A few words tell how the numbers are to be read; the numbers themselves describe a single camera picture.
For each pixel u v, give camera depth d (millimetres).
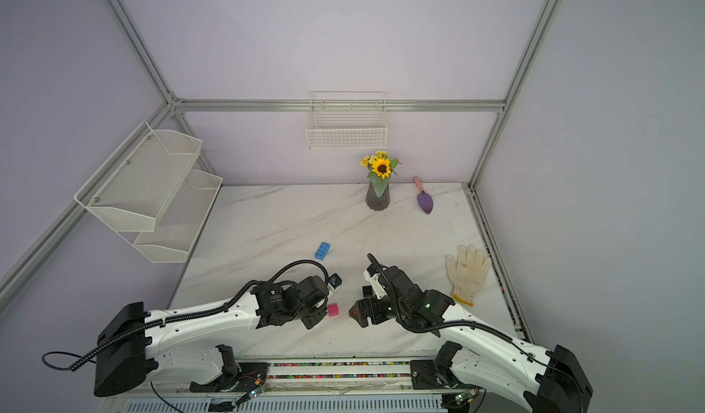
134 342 404
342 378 748
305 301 598
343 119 948
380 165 936
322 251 981
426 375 734
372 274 703
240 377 728
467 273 935
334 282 701
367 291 882
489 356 465
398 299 584
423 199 1142
